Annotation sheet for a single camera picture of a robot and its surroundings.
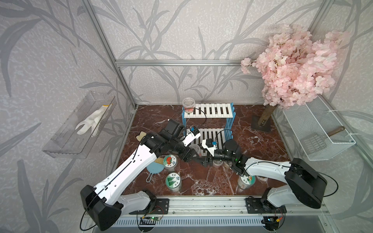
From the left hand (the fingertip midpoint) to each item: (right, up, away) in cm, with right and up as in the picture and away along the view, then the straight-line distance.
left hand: (194, 152), depth 70 cm
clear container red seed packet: (-3, +24, +6) cm, 25 cm away
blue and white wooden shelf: (+17, +4, +29) cm, 34 cm away
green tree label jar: (-11, -16, +4) cm, 20 cm away
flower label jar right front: (+27, -16, +4) cm, 32 cm away
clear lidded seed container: (+1, +2, 0) cm, 2 cm away
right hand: (0, -1, +3) cm, 3 cm away
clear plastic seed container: (+13, -10, +13) cm, 21 cm away
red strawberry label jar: (-14, -8, +11) cm, 20 cm away
